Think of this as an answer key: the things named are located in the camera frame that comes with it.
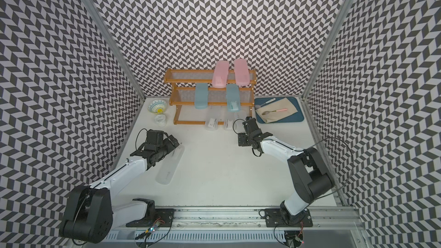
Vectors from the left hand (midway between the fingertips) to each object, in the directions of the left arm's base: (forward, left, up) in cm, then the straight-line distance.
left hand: (171, 145), depth 90 cm
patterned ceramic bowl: (+30, +17, -3) cm, 35 cm away
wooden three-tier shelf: (+18, -21, +24) cm, 37 cm away
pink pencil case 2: (+29, -27, +24) cm, 46 cm away
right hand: (+4, -40, -1) cm, 40 cm away
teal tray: (+33, -52, -2) cm, 62 cm away
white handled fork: (+32, -50, -5) cm, 60 cm away
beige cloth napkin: (+33, -68, -3) cm, 75 cm away
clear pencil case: (+14, -30, -1) cm, 34 cm away
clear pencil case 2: (+22, -21, -4) cm, 30 cm away
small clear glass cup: (+18, +10, 0) cm, 20 cm away
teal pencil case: (+23, -33, +13) cm, 42 cm away
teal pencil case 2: (+30, -14, +10) cm, 35 cm away
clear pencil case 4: (-9, +1, -5) cm, 10 cm away
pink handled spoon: (+25, -55, -3) cm, 61 cm away
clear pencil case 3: (+18, -38, +2) cm, 42 cm away
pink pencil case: (+31, -38, +24) cm, 54 cm away
